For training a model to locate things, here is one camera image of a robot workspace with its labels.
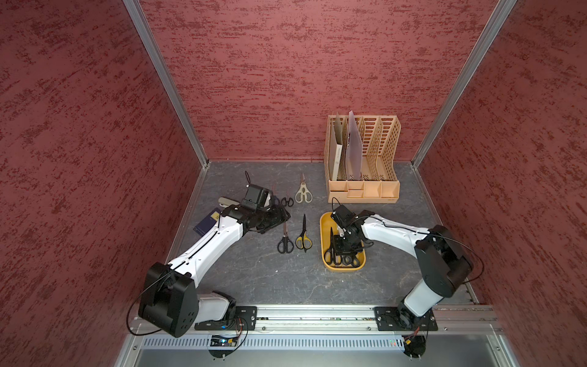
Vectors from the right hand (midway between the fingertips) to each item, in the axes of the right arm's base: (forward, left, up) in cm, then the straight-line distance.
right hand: (339, 256), depth 87 cm
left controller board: (-26, +41, -1) cm, 49 cm away
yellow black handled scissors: (+7, +14, -1) cm, 16 cm away
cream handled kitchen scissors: (+31, +13, 0) cm, 34 cm away
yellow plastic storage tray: (+12, +5, +5) cm, 14 cm away
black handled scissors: (+6, +22, -2) cm, 22 cm away
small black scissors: (+28, +21, -1) cm, 35 cm away
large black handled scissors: (-2, -2, +1) cm, 3 cm away
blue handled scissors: (+1, +4, 0) cm, 4 cm away
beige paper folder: (+33, +1, +27) cm, 42 cm away
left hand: (+8, +22, +13) cm, 26 cm away
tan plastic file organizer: (+32, -21, +6) cm, 39 cm away
